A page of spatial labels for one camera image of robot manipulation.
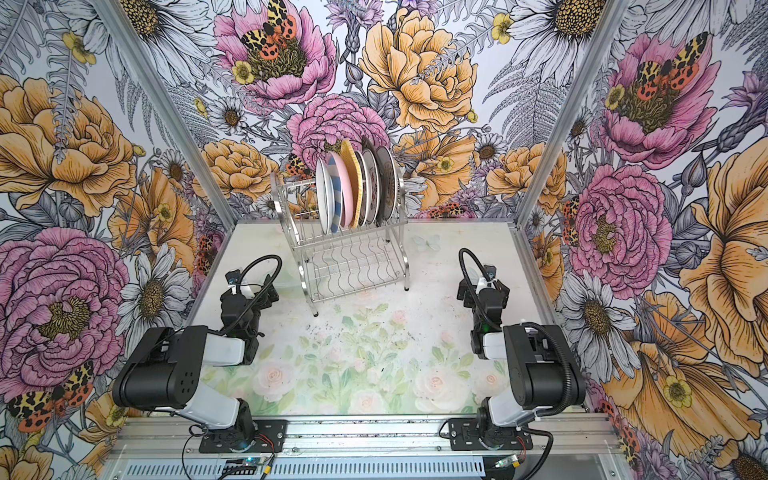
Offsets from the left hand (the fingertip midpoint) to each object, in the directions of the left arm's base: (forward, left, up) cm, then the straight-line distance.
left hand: (257, 286), depth 92 cm
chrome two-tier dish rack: (+12, -26, -3) cm, 29 cm away
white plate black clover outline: (+16, -22, +23) cm, 36 cm away
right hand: (0, -68, 0) cm, 68 cm away
